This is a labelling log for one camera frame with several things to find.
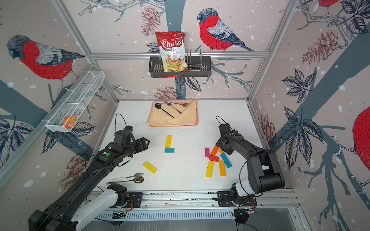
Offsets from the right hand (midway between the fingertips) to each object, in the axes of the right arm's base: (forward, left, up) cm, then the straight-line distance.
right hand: (221, 145), depth 93 cm
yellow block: (-16, +45, -1) cm, 48 cm away
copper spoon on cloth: (+35, +28, +1) cm, 45 cm away
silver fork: (-21, +52, 0) cm, 56 cm away
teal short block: (-4, +35, -1) cm, 35 cm away
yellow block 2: (+1, +36, 0) cm, 36 cm away
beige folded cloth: (+25, +44, +1) cm, 51 cm away
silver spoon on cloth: (+36, +40, +1) cm, 53 cm away
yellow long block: (-15, +9, 0) cm, 18 cm away
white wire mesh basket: (-1, +85, +31) cm, 90 cm away
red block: (-9, +6, 0) cm, 11 cm away
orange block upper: (-4, +5, 0) cm, 7 cm away
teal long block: (-10, -1, 0) cm, 11 cm away
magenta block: (-5, +10, 0) cm, 11 cm away
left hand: (-6, +45, +15) cm, 48 cm away
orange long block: (-14, +1, -2) cm, 14 cm away
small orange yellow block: (-6, +2, +4) cm, 8 cm away
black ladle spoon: (+33, +49, +2) cm, 59 cm away
